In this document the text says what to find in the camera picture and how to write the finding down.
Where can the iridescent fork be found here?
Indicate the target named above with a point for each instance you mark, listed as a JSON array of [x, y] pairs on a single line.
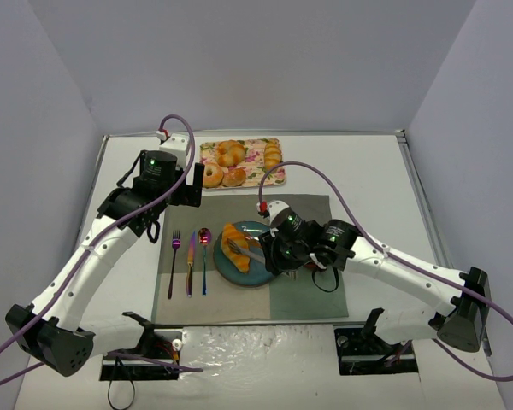
[[175, 244]]

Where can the twisted round bread roll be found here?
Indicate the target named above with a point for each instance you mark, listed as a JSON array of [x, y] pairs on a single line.
[[230, 153]]

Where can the aluminium rail frame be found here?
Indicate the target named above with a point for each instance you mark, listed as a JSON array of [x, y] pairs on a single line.
[[440, 252]]

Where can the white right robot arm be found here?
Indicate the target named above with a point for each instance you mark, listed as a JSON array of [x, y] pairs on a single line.
[[453, 310]]

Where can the floral rectangular tray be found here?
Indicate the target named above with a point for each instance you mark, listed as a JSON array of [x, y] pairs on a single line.
[[253, 163]]

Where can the iridescent spoon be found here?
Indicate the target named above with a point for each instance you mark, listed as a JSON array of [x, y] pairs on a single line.
[[205, 237]]

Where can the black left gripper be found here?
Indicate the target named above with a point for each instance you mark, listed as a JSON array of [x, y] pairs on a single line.
[[188, 193]]

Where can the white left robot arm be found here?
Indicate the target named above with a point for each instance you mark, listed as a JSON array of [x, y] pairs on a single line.
[[51, 328]]

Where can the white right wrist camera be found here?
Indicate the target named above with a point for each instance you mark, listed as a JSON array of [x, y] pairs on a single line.
[[271, 210]]

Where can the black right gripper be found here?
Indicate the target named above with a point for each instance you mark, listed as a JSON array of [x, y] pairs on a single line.
[[274, 254]]

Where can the grey patchwork placemat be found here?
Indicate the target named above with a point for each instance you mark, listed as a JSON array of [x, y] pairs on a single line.
[[306, 298]]

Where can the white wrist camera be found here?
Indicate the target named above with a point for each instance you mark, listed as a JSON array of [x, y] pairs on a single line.
[[174, 144], [271, 210]]

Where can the brown oval bun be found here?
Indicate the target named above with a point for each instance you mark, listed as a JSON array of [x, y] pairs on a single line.
[[234, 177]]

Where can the small striped croissant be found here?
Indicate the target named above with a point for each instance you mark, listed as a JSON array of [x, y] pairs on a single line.
[[272, 155]]

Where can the iridescent knife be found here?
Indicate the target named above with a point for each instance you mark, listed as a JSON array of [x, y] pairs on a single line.
[[190, 264]]

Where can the blue ceramic plate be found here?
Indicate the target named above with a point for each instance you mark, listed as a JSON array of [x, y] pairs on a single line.
[[257, 275]]

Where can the ring bagel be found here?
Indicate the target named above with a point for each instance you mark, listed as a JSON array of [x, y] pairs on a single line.
[[213, 175]]

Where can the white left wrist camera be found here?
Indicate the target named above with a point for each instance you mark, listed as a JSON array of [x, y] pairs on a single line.
[[174, 144]]

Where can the large striped croissant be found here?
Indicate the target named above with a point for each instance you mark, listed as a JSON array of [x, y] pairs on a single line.
[[230, 232]]

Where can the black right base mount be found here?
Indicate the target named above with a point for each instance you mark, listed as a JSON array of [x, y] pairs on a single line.
[[366, 356]]

